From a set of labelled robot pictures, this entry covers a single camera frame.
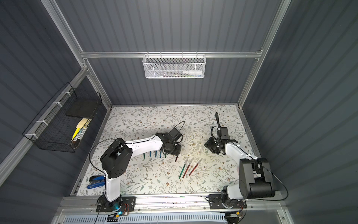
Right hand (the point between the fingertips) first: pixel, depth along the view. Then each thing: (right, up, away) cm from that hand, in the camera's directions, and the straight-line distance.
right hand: (208, 145), depth 91 cm
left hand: (-18, -6, -1) cm, 19 cm away
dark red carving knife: (-9, -13, -4) cm, 16 cm away
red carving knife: (-21, -9, 0) cm, 23 cm away
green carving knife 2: (-17, -15, -6) cm, 23 cm away
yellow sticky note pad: (-72, +14, -17) cm, 75 cm away
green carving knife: (-28, -7, 0) cm, 29 cm away
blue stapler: (-68, -20, -10) cm, 71 cm away
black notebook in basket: (-77, +24, -6) cm, 81 cm away
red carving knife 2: (-14, -14, -5) cm, 21 cm away
